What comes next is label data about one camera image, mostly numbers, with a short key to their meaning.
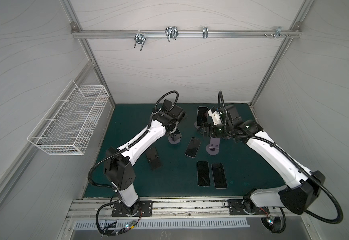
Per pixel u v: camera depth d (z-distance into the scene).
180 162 0.93
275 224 0.72
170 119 0.56
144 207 0.74
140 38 0.79
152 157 0.86
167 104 1.10
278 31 0.77
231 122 0.55
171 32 0.77
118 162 0.46
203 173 0.83
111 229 0.69
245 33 1.71
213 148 0.91
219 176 0.84
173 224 0.70
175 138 0.96
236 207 0.73
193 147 0.96
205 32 0.78
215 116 0.68
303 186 0.39
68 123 0.69
